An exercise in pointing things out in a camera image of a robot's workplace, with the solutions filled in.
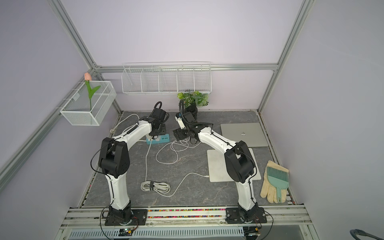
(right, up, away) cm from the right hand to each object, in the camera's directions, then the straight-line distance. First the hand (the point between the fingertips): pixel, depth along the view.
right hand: (179, 130), depth 91 cm
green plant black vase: (+8, +19, +2) cm, 20 cm away
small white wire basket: (-48, +14, -10) cm, 51 cm away
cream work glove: (+50, -33, -10) cm, 61 cm away
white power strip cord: (-54, 0, +21) cm, 58 cm away
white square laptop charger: (+2, +5, -9) cm, 10 cm away
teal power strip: (-13, -6, +11) cm, 18 cm away
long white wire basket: (-10, +35, +9) cm, 38 cm away
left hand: (-13, -1, +5) cm, 14 cm away
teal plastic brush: (+58, -28, -6) cm, 64 cm away
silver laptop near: (+23, -24, -2) cm, 33 cm away
